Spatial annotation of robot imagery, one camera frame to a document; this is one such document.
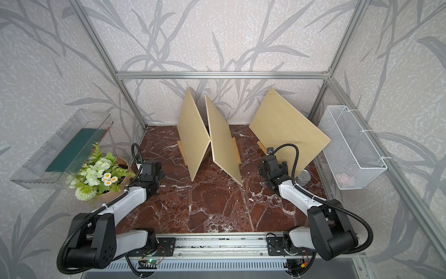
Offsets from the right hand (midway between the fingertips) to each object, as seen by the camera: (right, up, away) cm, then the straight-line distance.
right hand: (272, 163), depth 91 cm
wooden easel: (-4, +9, +14) cm, 17 cm away
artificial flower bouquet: (-70, -1, -27) cm, 76 cm away
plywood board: (+2, +21, +3) cm, 21 cm away
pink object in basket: (+26, -5, -19) cm, 32 cm away
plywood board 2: (-41, +14, -4) cm, 44 cm away
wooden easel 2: (-19, +6, +11) cm, 23 cm away
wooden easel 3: (-50, +5, +9) cm, 52 cm away
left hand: (-65, -5, -2) cm, 65 cm away
